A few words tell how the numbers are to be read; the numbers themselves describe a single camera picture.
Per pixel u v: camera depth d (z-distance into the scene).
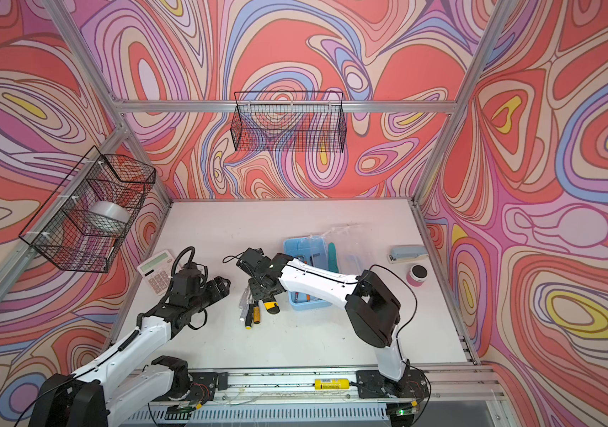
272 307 0.80
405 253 0.97
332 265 0.90
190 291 0.67
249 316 0.85
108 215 0.70
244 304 0.88
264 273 0.61
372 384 0.74
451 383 0.76
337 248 0.95
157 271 0.95
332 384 0.73
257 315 0.86
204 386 0.72
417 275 0.91
